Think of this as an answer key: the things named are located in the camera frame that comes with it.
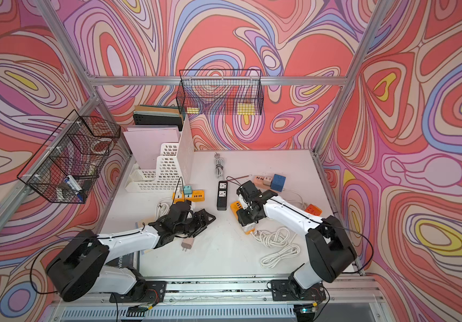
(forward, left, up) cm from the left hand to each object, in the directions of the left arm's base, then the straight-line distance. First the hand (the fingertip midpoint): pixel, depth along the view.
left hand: (214, 223), depth 84 cm
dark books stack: (+43, +28, +24) cm, 57 cm away
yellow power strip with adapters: (+17, +10, -4) cm, 20 cm away
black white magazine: (-14, +32, -3) cm, 35 cm away
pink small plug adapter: (-7, +12, -5) cm, 14 cm away
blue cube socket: (+20, -30, +2) cm, 36 cm away
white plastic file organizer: (+20, +24, +6) cm, 31 cm away
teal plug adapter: (+17, +14, 0) cm, 22 cm away
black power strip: (+17, -3, -5) cm, 18 cm away
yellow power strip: (+9, -9, -2) cm, 13 cm away
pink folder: (+32, +33, +18) cm, 49 cm away
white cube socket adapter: (-3, -14, +2) cm, 15 cm away
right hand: (+1, -14, -2) cm, 14 cm away
